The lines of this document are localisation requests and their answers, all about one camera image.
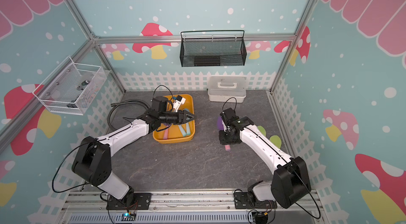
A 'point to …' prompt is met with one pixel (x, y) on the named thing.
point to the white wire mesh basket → (71, 88)
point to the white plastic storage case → (225, 89)
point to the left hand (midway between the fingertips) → (194, 120)
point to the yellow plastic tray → (174, 133)
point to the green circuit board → (128, 217)
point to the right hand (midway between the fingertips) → (224, 139)
